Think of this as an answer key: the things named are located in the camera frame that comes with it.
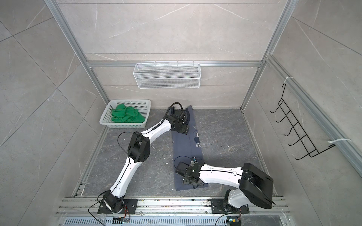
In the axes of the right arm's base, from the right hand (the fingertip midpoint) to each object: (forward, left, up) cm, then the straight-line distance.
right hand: (189, 179), depth 83 cm
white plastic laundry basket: (+58, +36, +6) cm, 69 cm away
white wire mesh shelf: (+65, +14, +30) cm, 73 cm away
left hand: (+37, +2, +3) cm, 37 cm away
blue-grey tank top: (+21, +2, +3) cm, 21 cm away
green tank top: (+50, +51, +6) cm, 72 cm away
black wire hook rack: (+1, -51, +32) cm, 61 cm away
